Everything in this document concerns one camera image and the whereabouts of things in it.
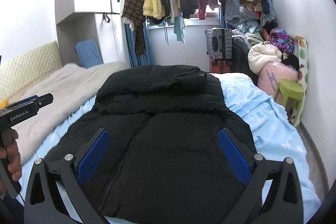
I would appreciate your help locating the red suitcase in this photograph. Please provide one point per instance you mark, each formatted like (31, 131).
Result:
(220, 66)

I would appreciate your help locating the grey hard suitcase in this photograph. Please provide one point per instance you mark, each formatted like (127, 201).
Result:
(219, 43)

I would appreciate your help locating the green plastic stool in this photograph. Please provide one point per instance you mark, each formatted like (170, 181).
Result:
(289, 94)

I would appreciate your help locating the cream padded headboard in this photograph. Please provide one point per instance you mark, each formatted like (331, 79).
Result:
(27, 70)

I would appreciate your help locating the brown plaid coat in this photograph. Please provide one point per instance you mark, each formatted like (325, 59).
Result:
(135, 8)

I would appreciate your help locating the person left hand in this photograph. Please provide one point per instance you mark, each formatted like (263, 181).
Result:
(14, 167)

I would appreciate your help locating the blue curtain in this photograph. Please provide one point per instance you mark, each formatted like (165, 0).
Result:
(138, 44)

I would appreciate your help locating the blue folded cushion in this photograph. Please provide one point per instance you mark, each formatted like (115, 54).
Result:
(88, 53)

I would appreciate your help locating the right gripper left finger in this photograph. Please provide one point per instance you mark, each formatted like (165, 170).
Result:
(89, 155)

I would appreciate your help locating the light blue bed sheet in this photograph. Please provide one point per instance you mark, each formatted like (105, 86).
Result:
(274, 137)

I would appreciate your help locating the black puffer jacket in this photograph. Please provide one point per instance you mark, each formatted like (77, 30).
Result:
(163, 163)

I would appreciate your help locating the purple patterned jacket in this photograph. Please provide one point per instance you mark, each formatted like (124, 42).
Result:
(280, 39)

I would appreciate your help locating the grey blanket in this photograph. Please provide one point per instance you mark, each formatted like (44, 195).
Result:
(71, 87)

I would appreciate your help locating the cream puffer coat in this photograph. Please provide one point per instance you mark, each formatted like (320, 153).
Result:
(261, 54)

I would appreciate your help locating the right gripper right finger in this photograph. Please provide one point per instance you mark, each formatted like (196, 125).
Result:
(237, 154)

